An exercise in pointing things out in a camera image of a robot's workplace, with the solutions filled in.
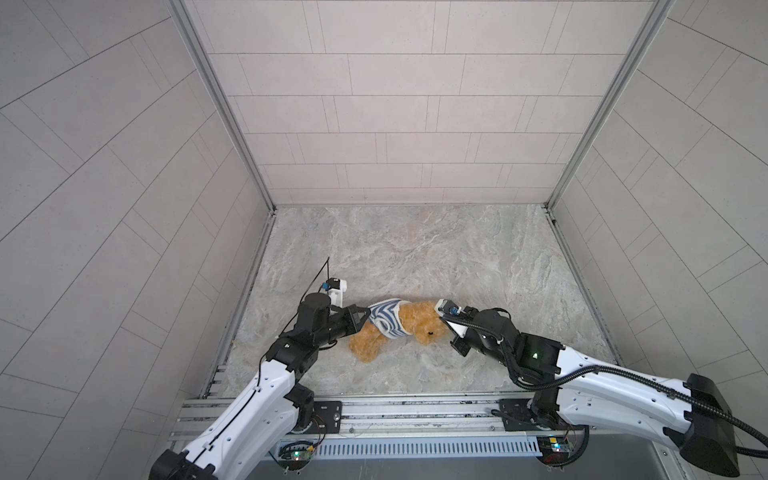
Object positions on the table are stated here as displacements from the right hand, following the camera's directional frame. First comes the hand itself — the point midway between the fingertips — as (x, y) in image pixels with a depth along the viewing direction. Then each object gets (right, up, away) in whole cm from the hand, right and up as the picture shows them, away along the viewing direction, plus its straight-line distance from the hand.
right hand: (439, 321), depth 75 cm
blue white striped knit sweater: (-14, +1, +1) cm, 14 cm away
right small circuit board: (+25, -28, -7) cm, 38 cm away
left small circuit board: (-33, -26, -10) cm, 43 cm away
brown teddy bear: (-4, 0, 0) cm, 4 cm away
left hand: (-16, +2, +3) cm, 16 cm away
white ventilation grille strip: (-5, -27, -7) cm, 28 cm away
